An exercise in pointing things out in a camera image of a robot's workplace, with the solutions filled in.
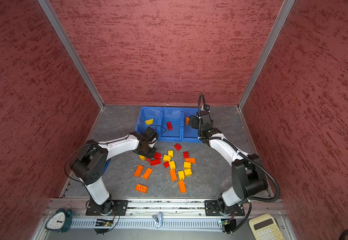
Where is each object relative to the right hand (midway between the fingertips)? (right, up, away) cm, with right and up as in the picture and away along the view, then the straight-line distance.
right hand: (196, 121), depth 90 cm
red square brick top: (-12, -17, +6) cm, 22 cm away
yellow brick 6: (-10, -31, -7) cm, 33 cm away
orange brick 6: (-31, -37, -11) cm, 50 cm away
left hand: (-29, -23, +2) cm, 37 cm away
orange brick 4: (-35, -30, -5) cm, 46 cm away
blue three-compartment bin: (-10, -8, +3) cm, 13 cm away
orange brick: (-3, -25, 0) cm, 25 cm away
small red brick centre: (-18, -26, -3) cm, 32 cm away
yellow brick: (-33, -1, +17) cm, 37 cm away
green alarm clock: (-66, -46, -23) cm, 83 cm away
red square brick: (-24, -22, +1) cm, 33 cm away
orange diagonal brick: (-5, 0, +14) cm, 15 cm away
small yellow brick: (-34, -23, 0) cm, 41 cm away
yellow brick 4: (-6, -27, -2) cm, 28 cm away
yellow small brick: (-16, -20, +2) cm, 26 cm away
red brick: (-30, -24, 0) cm, 39 cm away
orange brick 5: (-29, -31, -5) cm, 43 cm away
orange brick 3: (-9, -37, -9) cm, 39 cm away
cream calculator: (+29, -50, -22) cm, 62 cm away
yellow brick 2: (-19, -23, 0) cm, 30 cm away
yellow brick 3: (-15, -27, -3) cm, 31 cm away
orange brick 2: (-14, -32, -5) cm, 35 cm away
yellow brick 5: (-6, -30, -6) cm, 31 cm away
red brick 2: (-18, -4, +16) cm, 24 cm away
